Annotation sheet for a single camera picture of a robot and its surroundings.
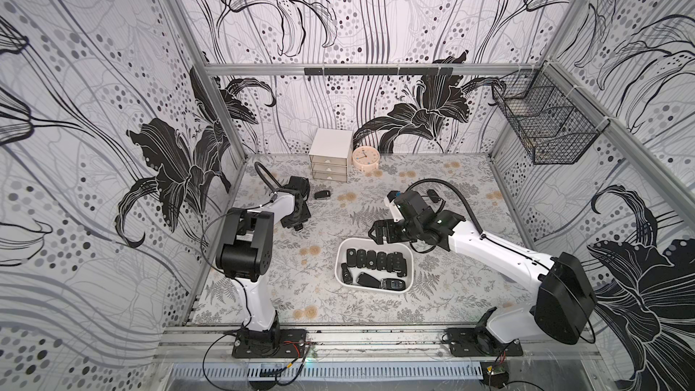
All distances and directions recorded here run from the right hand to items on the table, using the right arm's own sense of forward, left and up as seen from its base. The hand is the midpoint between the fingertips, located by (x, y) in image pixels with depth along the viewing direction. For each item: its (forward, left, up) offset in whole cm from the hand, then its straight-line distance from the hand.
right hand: (382, 230), depth 82 cm
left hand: (+10, +30, -12) cm, 34 cm away
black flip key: (+22, -22, -12) cm, 33 cm away
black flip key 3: (-7, -6, -10) cm, 13 cm away
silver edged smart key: (-13, -3, -11) cm, 17 cm away
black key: (+22, +22, -11) cm, 33 cm away
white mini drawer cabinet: (+32, +18, +2) cm, 37 cm away
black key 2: (-5, +7, -10) cm, 13 cm away
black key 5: (-6, -3, -10) cm, 12 cm away
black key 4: (-6, 0, -10) cm, 12 cm away
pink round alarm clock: (+40, +5, -9) cm, 41 cm away
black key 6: (-11, +5, -12) cm, 17 cm away
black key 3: (-5, +3, -10) cm, 12 cm away
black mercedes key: (-11, +11, -10) cm, 19 cm away
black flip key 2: (-4, +10, -11) cm, 15 cm away
